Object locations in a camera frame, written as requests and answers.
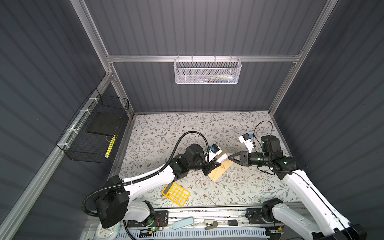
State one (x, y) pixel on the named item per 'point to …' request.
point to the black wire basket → (92, 134)
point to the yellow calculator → (176, 193)
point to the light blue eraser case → (183, 223)
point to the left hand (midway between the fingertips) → (219, 161)
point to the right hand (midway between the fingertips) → (232, 159)
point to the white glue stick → (222, 158)
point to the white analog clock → (110, 233)
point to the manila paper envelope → (225, 165)
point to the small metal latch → (211, 226)
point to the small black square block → (232, 222)
